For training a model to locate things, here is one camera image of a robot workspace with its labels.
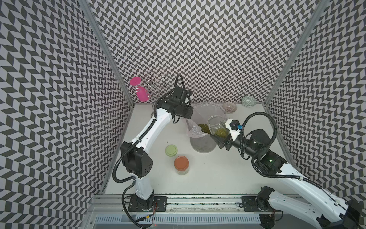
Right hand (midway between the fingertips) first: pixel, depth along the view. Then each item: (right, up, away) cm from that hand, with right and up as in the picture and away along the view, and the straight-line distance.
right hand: (216, 130), depth 66 cm
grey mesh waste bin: (-3, -11, +18) cm, 21 cm away
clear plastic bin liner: (-9, +1, +5) cm, 10 cm away
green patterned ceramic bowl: (+36, +18, +50) cm, 64 cm away
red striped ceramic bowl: (+19, +13, +46) cm, 52 cm away
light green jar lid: (-25, -17, +30) cm, 43 cm away
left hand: (-13, +8, +16) cm, 22 cm away
